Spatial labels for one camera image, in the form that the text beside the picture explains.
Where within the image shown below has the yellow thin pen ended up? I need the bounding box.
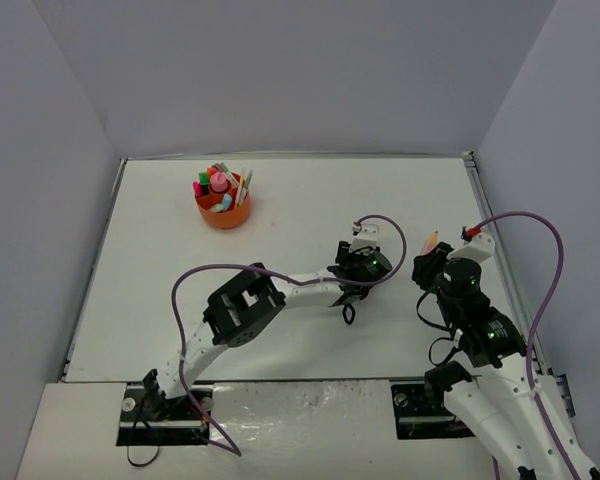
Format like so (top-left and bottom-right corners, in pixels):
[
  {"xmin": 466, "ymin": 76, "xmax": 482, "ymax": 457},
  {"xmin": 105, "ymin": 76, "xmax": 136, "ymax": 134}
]
[{"xmin": 240, "ymin": 169, "xmax": 253, "ymax": 206}]

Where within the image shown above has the light blue cap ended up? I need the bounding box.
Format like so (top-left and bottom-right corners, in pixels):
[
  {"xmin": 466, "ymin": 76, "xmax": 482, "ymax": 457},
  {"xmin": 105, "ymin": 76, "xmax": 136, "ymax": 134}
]
[{"xmin": 221, "ymin": 193, "xmax": 233, "ymax": 211}]

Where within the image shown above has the pink-capped clear bottle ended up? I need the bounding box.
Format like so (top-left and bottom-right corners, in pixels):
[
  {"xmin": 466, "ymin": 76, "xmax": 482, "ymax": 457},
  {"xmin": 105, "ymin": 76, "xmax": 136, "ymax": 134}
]
[{"xmin": 209, "ymin": 171, "xmax": 231, "ymax": 194}]

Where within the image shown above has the pink-capped black highlighter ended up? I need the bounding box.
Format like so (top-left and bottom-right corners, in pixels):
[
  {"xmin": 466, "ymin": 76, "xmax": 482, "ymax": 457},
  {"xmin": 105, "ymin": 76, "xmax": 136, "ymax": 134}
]
[{"xmin": 192, "ymin": 181, "xmax": 203, "ymax": 197}]

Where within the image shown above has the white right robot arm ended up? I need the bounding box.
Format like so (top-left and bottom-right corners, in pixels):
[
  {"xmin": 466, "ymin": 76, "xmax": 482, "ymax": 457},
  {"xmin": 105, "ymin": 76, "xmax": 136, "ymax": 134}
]
[{"xmin": 412, "ymin": 242, "xmax": 600, "ymax": 479}]

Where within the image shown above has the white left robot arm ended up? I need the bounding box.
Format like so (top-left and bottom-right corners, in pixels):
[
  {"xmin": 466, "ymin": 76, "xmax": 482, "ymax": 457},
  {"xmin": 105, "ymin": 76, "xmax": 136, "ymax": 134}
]
[{"xmin": 142, "ymin": 241, "xmax": 392, "ymax": 418}]

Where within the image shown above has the orange round desk organizer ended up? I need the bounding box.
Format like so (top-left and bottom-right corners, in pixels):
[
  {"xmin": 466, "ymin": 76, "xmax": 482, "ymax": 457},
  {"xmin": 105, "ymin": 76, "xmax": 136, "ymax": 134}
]
[{"xmin": 192, "ymin": 169, "xmax": 251, "ymax": 230}]

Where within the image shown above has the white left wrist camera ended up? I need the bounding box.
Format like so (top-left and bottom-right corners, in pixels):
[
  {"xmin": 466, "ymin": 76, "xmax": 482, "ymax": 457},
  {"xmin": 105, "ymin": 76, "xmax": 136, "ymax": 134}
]
[{"xmin": 349, "ymin": 223, "xmax": 379, "ymax": 255}]

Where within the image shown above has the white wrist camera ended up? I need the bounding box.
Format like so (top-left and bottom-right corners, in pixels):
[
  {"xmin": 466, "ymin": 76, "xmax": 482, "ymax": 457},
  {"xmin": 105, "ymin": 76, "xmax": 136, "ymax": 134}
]
[
  {"xmin": 457, "ymin": 227, "xmax": 496, "ymax": 263},
  {"xmin": 349, "ymin": 223, "xmax": 379, "ymax": 255}
]

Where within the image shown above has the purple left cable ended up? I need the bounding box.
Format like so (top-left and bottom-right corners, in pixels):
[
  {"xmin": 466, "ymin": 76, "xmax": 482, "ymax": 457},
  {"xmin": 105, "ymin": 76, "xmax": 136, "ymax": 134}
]
[{"xmin": 171, "ymin": 214, "xmax": 407, "ymax": 457}]

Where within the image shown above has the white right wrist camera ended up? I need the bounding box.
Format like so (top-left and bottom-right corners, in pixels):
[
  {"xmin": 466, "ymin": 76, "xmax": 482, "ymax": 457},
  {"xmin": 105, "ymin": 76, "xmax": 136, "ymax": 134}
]
[{"xmin": 457, "ymin": 227, "xmax": 496, "ymax": 263}]

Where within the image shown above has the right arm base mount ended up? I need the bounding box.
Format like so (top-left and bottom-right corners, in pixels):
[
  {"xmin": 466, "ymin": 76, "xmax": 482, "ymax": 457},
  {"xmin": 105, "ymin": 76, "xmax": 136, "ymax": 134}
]
[{"xmin": 390, "ymin": 381, "xmax": 474, "ymax": 441}]

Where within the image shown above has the aluminium table edge rail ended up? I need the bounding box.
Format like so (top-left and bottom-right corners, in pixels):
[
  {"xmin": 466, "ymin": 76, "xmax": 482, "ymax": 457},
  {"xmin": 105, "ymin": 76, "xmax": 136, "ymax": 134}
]
[{"xmin": 456, "ymin": 152, "xmax": 575, "ymax": 422}]

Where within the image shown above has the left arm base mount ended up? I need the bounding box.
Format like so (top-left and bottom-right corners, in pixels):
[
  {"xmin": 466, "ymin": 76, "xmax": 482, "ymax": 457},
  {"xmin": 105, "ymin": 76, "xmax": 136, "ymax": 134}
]
[{"xmin": 116, "ymin": 384, "xmax": 210, "ymax": 469}]

